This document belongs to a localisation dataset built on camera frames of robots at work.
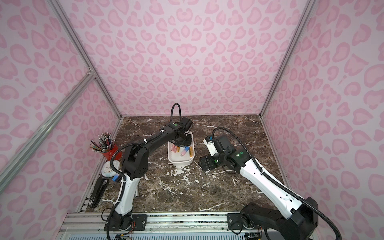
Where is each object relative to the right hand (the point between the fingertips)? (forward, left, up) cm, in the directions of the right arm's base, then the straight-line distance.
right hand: (206, 160), depth 75 cm
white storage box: (+9, +19, -16) cm, 26 cm away
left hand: (+18, +10, -12) cm, 24 cm away
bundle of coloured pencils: (+11, +58, -1) cm, 59 cm away
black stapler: (-12, +59, -14) cm, 62 cm away
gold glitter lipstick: (+15, +10, -16) cm, 24 cm away
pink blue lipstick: (-4, +53, -15) cm, 55 cm away
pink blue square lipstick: (+15, +14, -16) cm, 26 cm away
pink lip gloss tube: (+17, +21, -17) cm, 32 cm away
